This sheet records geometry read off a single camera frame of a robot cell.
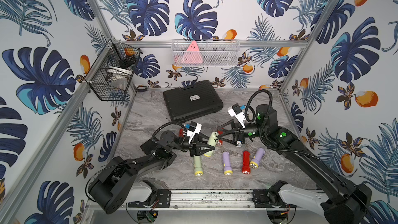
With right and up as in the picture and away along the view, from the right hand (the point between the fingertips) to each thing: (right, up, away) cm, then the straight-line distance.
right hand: (219, 131), depth 64 cm
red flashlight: (0, -3, -5) cm, 6 cm away
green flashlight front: (-9, -23, +17) cm, 29 cm away
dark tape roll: (-53, +25, +57) cm, 82 cm away
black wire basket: (-57, +26, +20) cm, 66 cm away
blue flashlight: (+15, -11, +26) cm, 32 cm away
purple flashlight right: (+22, -20, +19) cm, 35 cm away
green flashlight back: (-3, -3, -2) cm, 5 cm away
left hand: (-2, -6, +1) cm, 6 cm away
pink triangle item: (-12, +40, +26) cm, 49 cm away
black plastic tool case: (-7, +15, +42) cm, 46 cm away
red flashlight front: (+17, -20, +20) cm, 33 cm away
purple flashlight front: (+7, -22, +17) cm, 28 cm away
